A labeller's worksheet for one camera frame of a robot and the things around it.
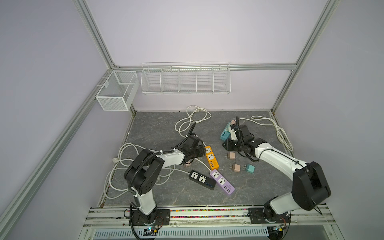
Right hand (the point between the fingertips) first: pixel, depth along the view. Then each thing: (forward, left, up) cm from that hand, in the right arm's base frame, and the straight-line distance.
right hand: (225, 145), depth 88 cm
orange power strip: (-6, +7, -9) cm, 13 cm away
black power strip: (-18, +14, -8) cm, 24 cm away
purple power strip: (-19, +3, -8) cm, 21 cm away
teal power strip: (+14, -2, -8) cm, 16 cm away
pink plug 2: (-12, +22, 0) cm, 25 cm away
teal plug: (-11, -15, -10) cm, 21 cm away
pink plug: (-10, -7, -9) cm, 15 cm away
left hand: (-1, +12, -7) cm, 14 cm away
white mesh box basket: (+36, +71, +14) cm, 81 cm away
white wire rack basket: (+45, +8, +16) cm, 49 cm away
